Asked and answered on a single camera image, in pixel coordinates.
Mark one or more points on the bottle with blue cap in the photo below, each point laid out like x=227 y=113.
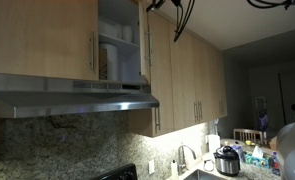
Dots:
x=276 y=165

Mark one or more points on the black electric stove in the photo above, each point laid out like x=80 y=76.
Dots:
x=120 y=173

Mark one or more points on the stainless steel range hood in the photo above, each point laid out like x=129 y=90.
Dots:
x=70 y=100

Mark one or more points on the clear plastic bottle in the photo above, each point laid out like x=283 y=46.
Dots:
x=238 y=153

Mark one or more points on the white soap bottle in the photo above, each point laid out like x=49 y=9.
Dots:
x=174 y=170

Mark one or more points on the wooden slat chair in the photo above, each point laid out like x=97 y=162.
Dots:
x=250 y=135

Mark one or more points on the short cabinet door white inside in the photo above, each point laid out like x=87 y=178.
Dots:
x=143 y=50

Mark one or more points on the wall cabinet with white interior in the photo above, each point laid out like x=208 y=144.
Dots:
x=130 y=60

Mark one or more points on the steel kitchen sink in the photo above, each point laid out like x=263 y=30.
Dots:
x=200 y=175

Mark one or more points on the brown cardboard box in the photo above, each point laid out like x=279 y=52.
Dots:
x=273 y=143

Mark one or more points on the short wooden cabinet door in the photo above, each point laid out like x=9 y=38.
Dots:
x=43 y=36

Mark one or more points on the green tissue box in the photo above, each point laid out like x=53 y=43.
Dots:
x=257 y=161

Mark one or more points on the chrome kitchen faucet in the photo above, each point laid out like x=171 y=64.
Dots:
x=181 y=160

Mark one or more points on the steel black pressure cooker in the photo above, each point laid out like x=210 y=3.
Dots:
x=227 y=163

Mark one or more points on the white wall outlet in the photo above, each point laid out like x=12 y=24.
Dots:
x=151 y=166

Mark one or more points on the tall wooden cabinet door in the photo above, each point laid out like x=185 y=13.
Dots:
x=185 y=83
x=204 y=83
x=163 y=83
x=215 y=83

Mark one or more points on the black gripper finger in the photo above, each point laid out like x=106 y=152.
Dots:
x=155 y=5

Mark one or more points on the blue hanging bag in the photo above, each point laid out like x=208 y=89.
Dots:
x=263 y=120

